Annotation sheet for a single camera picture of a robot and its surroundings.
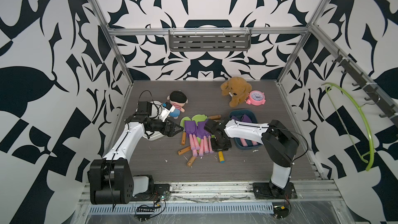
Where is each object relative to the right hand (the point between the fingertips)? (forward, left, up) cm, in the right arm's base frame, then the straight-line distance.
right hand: (216, 148), depth 88 cm
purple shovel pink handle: (+19, -20, +1) cm, 27 cm away
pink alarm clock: (+34, -30, +2) cm, 45 cm away
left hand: (+8, +22, +14) cm, 27 cm away
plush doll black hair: (+29, +23, +8) cm, 38 cm away
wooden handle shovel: (-2, +18, +4) cm, 18 cm away
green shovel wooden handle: (+14, +20, +3) cm, 24 cm away
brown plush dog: (+30, -13, +17) cm, 37 cm away
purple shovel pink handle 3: (+8, +7, +2) cm, 10 cm away
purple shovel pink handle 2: (+12, +15, +2) cm, 19 cm away
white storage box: (+9, +29, +28) cm, 41 cm away
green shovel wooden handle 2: (+19, +9, +1) cm, 21 cm away
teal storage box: (+21, -15, +4) cm, 26 cm away
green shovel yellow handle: (-4, -2, +2) cm, 5 cm away
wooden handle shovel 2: (-7, +14, +3) cm, 16 cm away
